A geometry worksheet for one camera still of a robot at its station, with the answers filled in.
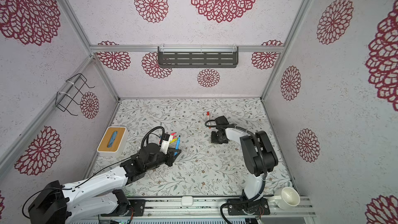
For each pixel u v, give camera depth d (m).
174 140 0.70
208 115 1.10
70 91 0.78
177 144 0.76
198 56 0.96
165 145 0.70
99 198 0.58
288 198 0.77
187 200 0.76
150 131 0.59
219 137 0.83
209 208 0.75
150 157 0.60
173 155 0.74
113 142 0.92
